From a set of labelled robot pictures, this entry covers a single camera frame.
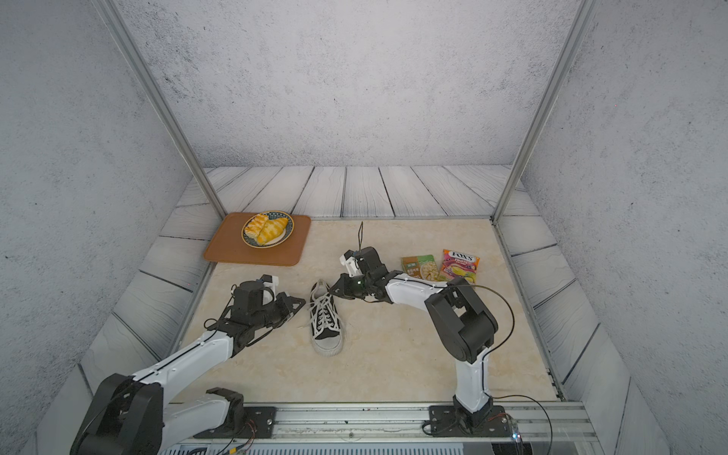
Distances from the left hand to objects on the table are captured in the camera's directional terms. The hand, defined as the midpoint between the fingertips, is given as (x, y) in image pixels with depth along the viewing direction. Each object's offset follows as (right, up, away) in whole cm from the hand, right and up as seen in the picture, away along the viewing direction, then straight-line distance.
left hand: (309, 301), depth 85 cm
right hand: (+6, +2, +3) cm, 7 cm away
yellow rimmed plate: (-23, +29, +34) cm, 51 cm away
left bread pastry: (-27, +23, +27) cm, 45 cm away
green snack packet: (+37, +8, +20) cm, 43 cm away
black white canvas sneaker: (+5, -10, +2) cm, 11 cm away
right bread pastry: (-20, +22, +27) cm, 40 cm away
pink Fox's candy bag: (+48, +9, +18) cm, 52 cm away
